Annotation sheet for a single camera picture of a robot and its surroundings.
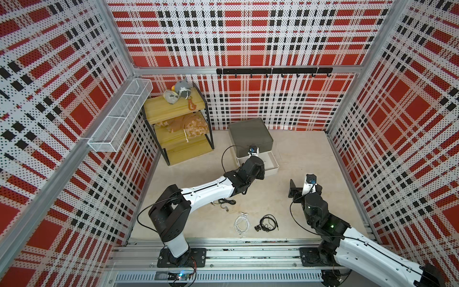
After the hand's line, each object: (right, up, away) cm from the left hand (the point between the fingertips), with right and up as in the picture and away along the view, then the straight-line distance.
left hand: (262, 163), depth 85 cm
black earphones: (-19, -19, +4) cm, 27 cm away
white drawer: (+6, -1, +11) cm, 13 cm away
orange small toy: (-35, +28, +1) cm, 45 cm away
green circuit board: (-35, -43, -16) cm, 58 cm away
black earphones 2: (+2, -28, -3) cm, 28 cm away
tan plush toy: (-35, +20, +3) cm, 40 cm away
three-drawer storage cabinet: (-4, +16, +9) cm, 19 cm away
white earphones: (-10, -28, -1) cm, 30 cm away
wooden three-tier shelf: (-50, +9, +27) cm, 58 cm away
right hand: (+18, -7, -6) cm, 20 cm away
